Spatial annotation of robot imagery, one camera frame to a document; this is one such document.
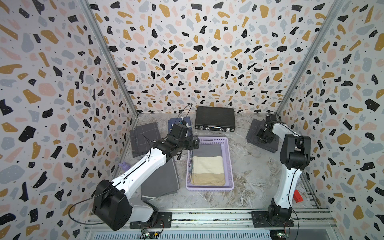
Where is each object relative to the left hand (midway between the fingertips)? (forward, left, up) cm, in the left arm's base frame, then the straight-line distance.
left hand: (194, 140), depth 81 cm
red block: (-24, -55, -19) cm, 63 cm away
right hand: (+14, -45, -20) cm, 51 cm away
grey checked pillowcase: (+15, -41, -20) cm, 48 cm away
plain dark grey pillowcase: (-15, +18, -18) cm, 30 cm away
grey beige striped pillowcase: (-8, -8, -19) cm, 22 cm away
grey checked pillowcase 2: (+17, +38, -20) cm, 46 cm away
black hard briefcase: (+31, -15, -16) cm, 38 cm away
